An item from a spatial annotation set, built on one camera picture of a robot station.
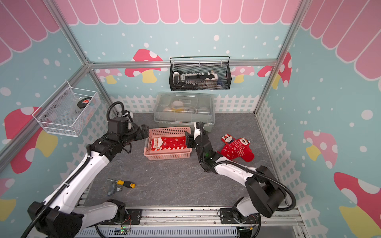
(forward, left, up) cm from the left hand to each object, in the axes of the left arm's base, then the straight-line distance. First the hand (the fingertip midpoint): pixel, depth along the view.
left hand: (140, 131), depth 77 cm
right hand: (+4, -26, -4) cm, 26 cm away
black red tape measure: (+11, +31, +9) cm, 34 cm away
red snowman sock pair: (+4, -54, -22) cm, 59 cm away
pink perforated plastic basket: (-1, -11, -22) cm, 25 cm away
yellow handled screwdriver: (-20, +10, -23) cm, 32 cm away
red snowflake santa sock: (+8, -11, -22) cm, 26 cm away
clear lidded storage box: (+25, -20, -8) cm, 33 cm away
